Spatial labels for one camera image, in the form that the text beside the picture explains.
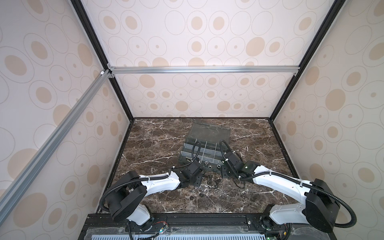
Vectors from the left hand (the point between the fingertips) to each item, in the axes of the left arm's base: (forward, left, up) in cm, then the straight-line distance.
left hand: (203, 177), depth 86 cm
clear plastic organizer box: (+24, -3, 0) cm, 24 cm away
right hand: (+3, -12, +3) cm, 13 cm away
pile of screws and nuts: (-3, -4, -4) cm, 6 cm away
